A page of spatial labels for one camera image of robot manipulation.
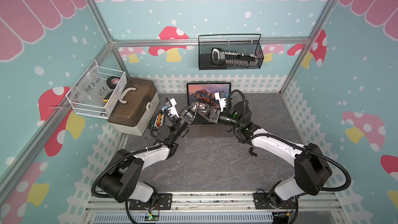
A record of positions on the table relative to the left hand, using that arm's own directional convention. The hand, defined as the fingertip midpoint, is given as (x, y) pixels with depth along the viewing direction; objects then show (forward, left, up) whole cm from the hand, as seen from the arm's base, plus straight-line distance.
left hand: (201, 105), depth 70 cm
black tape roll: (+15, +47, 0) cm, 49 cm away
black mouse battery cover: (-8, -29, -32) cm, 44 cm away
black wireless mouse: (-1, -1, 0) cm, 1 cm away
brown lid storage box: (+10, +37, -14) cm, 41 cm away
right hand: (-2, +1, -2) cm, 3 cm away
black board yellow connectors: (+12, +29, -32) cm, 44 cm away
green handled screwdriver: (+11, +33, -31) cm, 47 cm away
